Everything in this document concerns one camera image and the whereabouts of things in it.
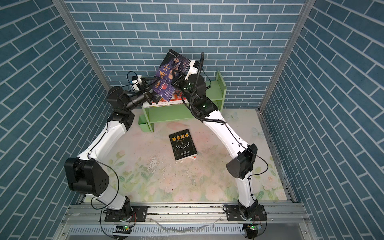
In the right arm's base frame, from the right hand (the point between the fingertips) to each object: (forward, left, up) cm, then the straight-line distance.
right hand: (169, 69), depth 66 cm
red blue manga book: (+4, -1, -18) cm, 19 cm away
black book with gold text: (-8, -3, -51) cm, 51 cm away
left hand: (-6, +3, -5) cm, 8 cm away
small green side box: (-1, +24, -39) cm, 46 cm away
